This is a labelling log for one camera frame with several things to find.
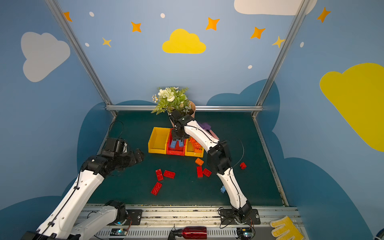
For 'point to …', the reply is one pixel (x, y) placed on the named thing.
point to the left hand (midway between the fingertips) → (139, 157)
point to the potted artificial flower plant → (174, 98)
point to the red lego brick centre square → (207, 172)
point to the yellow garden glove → (294, 233)
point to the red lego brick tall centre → (199, 171)
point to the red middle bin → (178, 150)
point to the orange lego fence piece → (197, 148)
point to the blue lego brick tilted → (223, 189)
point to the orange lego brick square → (199, 161)
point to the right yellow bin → (190, 151)
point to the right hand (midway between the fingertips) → (178, 135)
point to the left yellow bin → (158, 141)
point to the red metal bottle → (193, 232)
